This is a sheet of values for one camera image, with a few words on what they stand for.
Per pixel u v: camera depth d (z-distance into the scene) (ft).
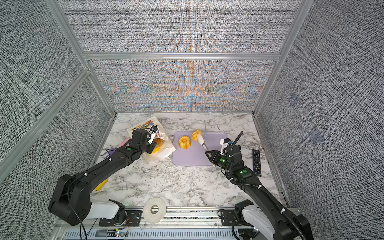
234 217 2.39
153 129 2.45
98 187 1.62
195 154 3.08
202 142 2.81
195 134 2.98
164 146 3.18
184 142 3.20
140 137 2.17
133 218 2.40
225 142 2.44
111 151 3.26
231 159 1.99
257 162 3.00
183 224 2.40
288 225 1.27
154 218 2.40
